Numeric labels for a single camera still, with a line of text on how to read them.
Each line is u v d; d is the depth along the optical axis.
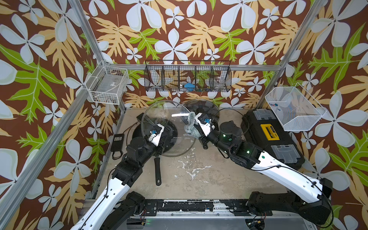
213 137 0.56
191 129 0.64
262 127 0.86
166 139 0.63
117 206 0.47
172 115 0.90
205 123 0.51
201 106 1.04
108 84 0.86
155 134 0.56
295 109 0.82
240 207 0.75
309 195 0.39
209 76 0.99
